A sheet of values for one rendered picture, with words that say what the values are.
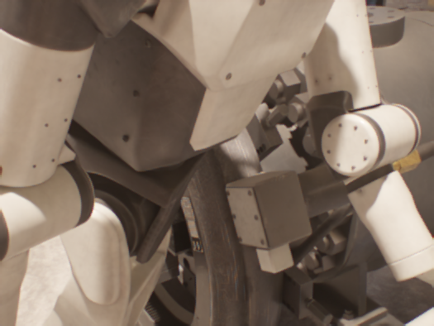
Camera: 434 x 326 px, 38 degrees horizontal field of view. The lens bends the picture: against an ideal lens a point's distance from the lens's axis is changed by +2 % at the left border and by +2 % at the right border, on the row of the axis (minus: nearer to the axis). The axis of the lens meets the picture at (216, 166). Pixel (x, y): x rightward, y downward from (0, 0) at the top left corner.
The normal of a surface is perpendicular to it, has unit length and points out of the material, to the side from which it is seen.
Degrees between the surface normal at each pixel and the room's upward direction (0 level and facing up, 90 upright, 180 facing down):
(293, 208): 67
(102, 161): 90
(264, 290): 91
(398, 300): 0
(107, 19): 116
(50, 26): 105
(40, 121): 110
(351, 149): 79
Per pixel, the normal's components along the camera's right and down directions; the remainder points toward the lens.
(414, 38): 0.11, -0.74
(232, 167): 0.37, -0.24
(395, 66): 0.23, -0.58
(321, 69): -0.65, 0.18
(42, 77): 0.35, 0.63
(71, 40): 0.56, 0.63
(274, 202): 0.45, -0.04
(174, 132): 0.10, 0.69
